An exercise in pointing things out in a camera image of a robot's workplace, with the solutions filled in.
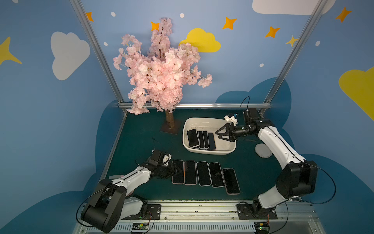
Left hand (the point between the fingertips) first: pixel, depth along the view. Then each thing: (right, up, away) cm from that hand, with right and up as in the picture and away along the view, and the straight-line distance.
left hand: (178, 170), depth 86 cm
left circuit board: (-18, -23, -14) cm, 33 cm away
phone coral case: (0, -5, +1) cm, 5 cm away
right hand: (+23, +23, -9) cm, 33 cm away
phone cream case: (+9, +18, +18) cm, 27 cm away
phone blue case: (+15, +14, +12) cm, 24 cm away
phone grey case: (+18, +17, +15) cm, 29 cm away
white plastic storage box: (+24, +27, +25) cm, 44 cm away
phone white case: (+15, -3, +2) cm, 16 cm away
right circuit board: (+44, -25, -13) cm, 52 cm away
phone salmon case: (+23, +15, +15) cm, 31 cm away
